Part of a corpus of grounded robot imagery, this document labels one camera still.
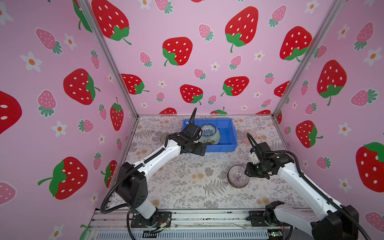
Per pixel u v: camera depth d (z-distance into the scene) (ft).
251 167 2.33
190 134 2.10
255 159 2.38
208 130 3.42
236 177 2.71
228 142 3.52
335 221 1.26
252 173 2.28
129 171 1.41
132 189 1.41
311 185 1.48
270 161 1.84
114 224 2.40
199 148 2.44
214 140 3.32
